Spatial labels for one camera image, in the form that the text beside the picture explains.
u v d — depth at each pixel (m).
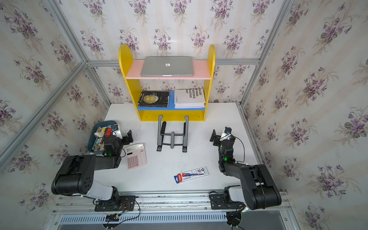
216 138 0.79
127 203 0.73
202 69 0.84
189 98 0.99
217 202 0.73
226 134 0.74
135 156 0.88
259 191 0.43
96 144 0.93
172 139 0.93
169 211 0.72
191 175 0.82
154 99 1.01
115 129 0.78
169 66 0.84
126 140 0.82
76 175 0.45
